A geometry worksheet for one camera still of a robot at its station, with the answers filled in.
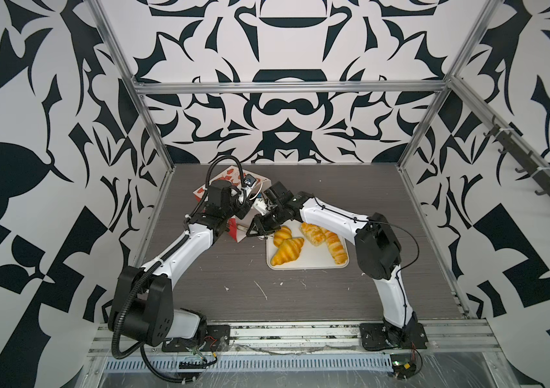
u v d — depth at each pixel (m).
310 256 0.91
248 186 0.73
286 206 0.69
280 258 0.87
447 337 0.76
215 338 0.73
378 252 0.53
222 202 0.66
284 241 0.90
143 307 0.41
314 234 0.92
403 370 0.71
